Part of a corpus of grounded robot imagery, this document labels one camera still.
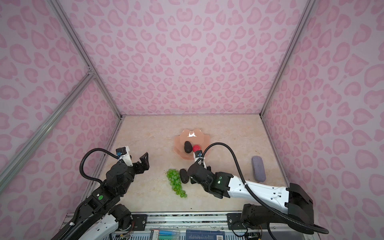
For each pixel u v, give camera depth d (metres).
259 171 0.88
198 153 0.66
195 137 1.04
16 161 0.53
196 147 0.96
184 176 0.85
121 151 0.61
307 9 0.70
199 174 0.55
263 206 0.40
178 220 0.75
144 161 0.67
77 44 0.80
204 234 0.69
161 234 0.70
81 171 0.48
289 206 0.40
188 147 0.98
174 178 0.82
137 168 0.64
